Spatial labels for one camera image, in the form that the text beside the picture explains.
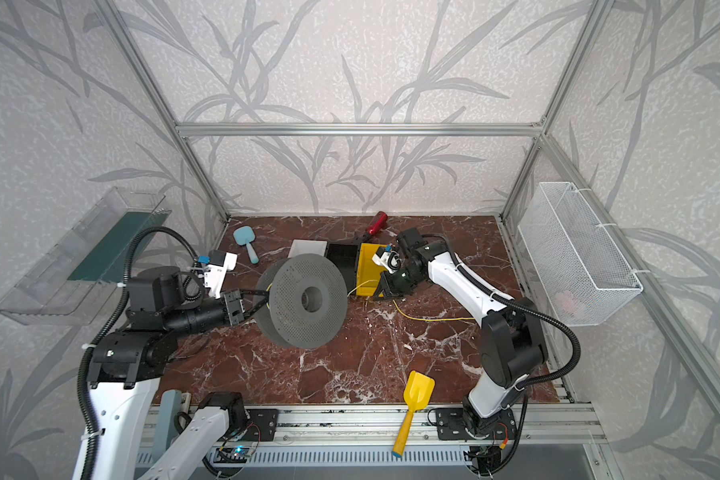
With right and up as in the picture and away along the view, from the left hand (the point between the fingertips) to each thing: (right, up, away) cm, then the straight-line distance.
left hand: (272, 288), depth 60 cm
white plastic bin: (-6, +8, +43) cm, 44 cm away
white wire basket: (+64, +4, +3) cm, 64 cm away
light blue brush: (-31, +11, +55) cm, 65 cm away
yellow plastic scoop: (+32, -31, +18) cm, 48 cm away
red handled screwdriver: (+20, +16, +55) cm, 61 cm away
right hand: (+21, -4, +22) cm, 31 cm away
